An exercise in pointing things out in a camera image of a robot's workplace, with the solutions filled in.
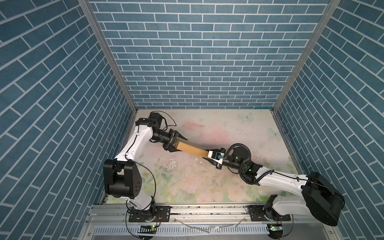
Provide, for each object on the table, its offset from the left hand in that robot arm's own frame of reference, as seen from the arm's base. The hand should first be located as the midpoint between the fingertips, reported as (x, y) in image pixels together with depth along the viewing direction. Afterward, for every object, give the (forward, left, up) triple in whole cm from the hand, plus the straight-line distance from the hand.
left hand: (185, 141), depth 76 cm
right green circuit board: (-36, -46, -25) cm, 63 cm away
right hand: (-4, -10, -3) cm, 11 cm away
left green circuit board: (-34, +18, -25) cm, 46 cm away
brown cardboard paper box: (-6, -2, +4) cm, 8 cm away
